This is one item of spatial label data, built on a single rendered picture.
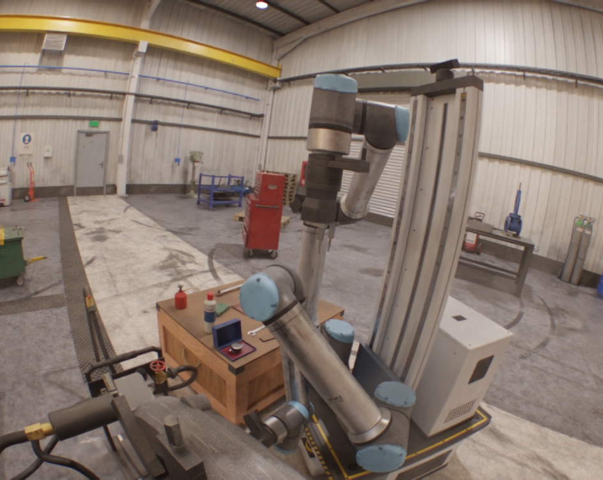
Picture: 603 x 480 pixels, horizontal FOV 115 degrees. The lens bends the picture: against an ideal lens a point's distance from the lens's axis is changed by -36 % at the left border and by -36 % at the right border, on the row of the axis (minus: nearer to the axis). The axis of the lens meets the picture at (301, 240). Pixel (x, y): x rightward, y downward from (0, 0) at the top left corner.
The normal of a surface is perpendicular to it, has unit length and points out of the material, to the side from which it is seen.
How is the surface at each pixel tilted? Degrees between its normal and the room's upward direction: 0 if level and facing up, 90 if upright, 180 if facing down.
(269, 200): 90
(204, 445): 6
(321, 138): 90
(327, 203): 87
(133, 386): 23
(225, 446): 1
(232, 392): 90
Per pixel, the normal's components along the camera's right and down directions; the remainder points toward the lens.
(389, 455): -0.29, 0.25
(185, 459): 0.07, -0.98
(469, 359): 0.32, 0.26
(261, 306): -0.42, 0.07
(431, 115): -0.94, -0.04
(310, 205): -0.54, -0.22
